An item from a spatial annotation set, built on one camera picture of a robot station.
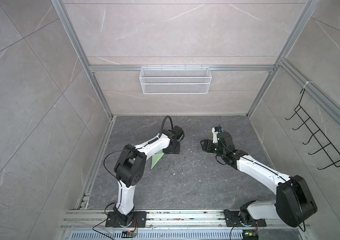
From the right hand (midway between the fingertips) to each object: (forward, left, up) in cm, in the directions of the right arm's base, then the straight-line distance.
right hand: (204, 140), depth 88 cm
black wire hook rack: (-17, -48, +15) cm, 53 cm away
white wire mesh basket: (+40, +16, +16) cm, 46 cm away
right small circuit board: (-45, -17, -15) cm, 51 cm away
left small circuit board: (-44, +42, -14) cm, 62 cm away
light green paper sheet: (-5, +30, -10) cm, 32 cm away
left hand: (0, +18, -8) cm, 20 cm away
